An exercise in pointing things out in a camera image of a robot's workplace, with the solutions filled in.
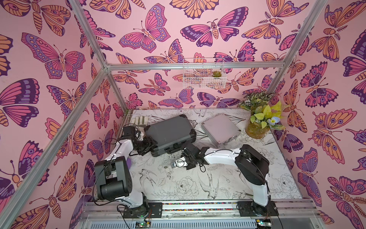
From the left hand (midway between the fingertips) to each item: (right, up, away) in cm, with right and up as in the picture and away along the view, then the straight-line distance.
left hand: (155, 143), depth 91 cm
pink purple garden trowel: (-17, -11, -1) cm, 20 cm away
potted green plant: (+69, +19, -4) cm, 71 cm away
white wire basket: (+28, +48, +8) cm, 56 cm away
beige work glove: (-17, +15, +22) cm, 32 cm away
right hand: (+17, -8, +1) cm, 19 cm away
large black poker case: (+10, +6, +2) cm, 11 cm away
